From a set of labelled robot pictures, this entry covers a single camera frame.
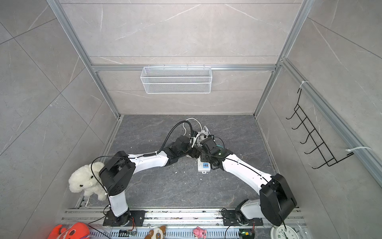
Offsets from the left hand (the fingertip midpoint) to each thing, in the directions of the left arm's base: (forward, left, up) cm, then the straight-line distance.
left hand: (201, 143), depth 88 cm
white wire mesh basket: (+41, +14, +17) cm, 47 cm away
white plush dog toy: (-22, +55, +7) cm, 60 cm away
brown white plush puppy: (-43, +22, -9) cm, 49 cm away
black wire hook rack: (-23, -50, +21) cm, 59 cm away
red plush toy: (-41, +58, -3) cm, 71 cm away
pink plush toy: (-44, +3, -9) cm, 45 cm away
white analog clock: (-45, -34, -9) cm, 57 cm away
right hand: (-7, -3, -2) cm, 8 cm away
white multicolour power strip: (-11, -1, -10) cm, 15 cm away
